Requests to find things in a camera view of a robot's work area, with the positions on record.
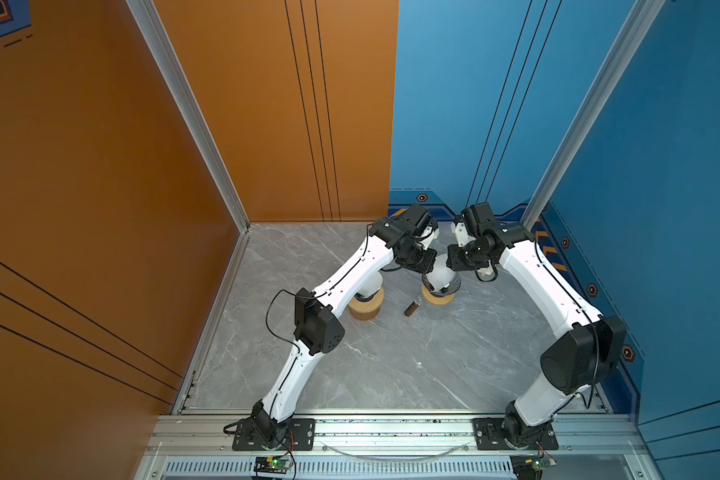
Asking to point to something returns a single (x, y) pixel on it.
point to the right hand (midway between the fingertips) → (450, 261)
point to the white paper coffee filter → (370, 289)
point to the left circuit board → (272, 465)
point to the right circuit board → (531, 466)
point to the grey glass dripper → (447, 289)
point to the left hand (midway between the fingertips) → (432, 265)
